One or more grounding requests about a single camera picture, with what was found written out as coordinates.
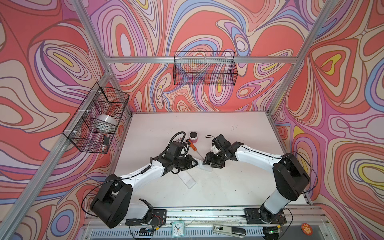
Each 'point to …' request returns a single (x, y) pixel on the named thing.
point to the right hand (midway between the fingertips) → (207, 167)
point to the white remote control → (207, 168)
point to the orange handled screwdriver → (190, 144)
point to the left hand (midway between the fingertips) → (199, 163)
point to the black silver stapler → (236, 232)
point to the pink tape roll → (193, 136)
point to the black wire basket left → (91, 129)
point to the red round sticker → (306, 229)
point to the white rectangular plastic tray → (187, 178)
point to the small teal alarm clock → (178, 228)
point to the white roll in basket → (106, 123)
